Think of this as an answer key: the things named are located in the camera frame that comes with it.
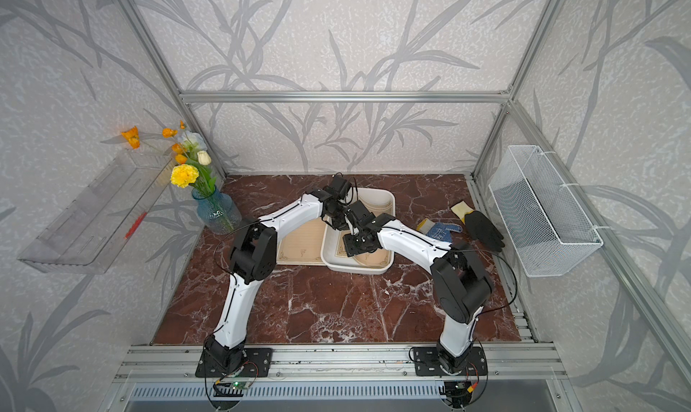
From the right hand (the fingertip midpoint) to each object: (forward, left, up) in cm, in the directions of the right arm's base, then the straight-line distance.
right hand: (351, 245), depth 89 cm
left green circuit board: (-38, +31, -9) cm, 50 cm away
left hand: (+9, -4, -1) cm, 10 cm away
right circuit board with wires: (-40, -28, -8) cm, 50 cm away
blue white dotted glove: (+10, -35, -8) cm, 37 cm away
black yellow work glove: (+10, -48, -6) cm, 49 cm away
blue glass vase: (+12, +47, +4) cm, 49 cm away
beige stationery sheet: (+3, +17, -5) cm, 19 cm away
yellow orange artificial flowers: (+18, +49, +22) cm, 57 cm away
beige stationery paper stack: (-2, -11, -6) cm, 12 cm away
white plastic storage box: (0, +6, -8) cm, 10 cm away
